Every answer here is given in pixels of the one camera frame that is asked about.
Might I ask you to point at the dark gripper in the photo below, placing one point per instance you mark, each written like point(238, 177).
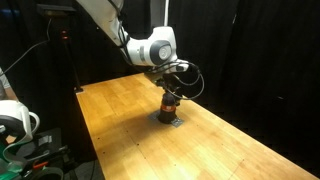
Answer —
point(166, 80)

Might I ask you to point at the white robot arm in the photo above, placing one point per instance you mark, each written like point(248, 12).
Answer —
point(146, 50)

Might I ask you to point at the dark bottle with orange label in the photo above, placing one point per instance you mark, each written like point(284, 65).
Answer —
point(167, 111)

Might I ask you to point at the white metal pole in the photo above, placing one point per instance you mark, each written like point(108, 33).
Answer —
point(165, 12)

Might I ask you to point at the black equipment box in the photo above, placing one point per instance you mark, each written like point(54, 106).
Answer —
point(43, 146)

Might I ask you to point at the black round bucket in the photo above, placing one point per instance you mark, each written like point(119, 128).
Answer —
point(46, 173)

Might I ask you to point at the white round device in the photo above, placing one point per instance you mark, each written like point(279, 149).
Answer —
point(15, 118)

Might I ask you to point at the person in grey shirt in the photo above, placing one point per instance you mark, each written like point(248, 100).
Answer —
point(5, 86)

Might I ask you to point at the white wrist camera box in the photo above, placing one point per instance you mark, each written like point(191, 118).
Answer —
point(181, 67)

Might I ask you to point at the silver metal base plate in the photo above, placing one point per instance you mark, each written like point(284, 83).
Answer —
point(178, 122)

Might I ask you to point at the black camera stand pole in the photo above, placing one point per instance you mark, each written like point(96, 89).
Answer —
point(71, 63)

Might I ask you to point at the black camera on stand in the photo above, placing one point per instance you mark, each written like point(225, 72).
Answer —
point(55, 10)

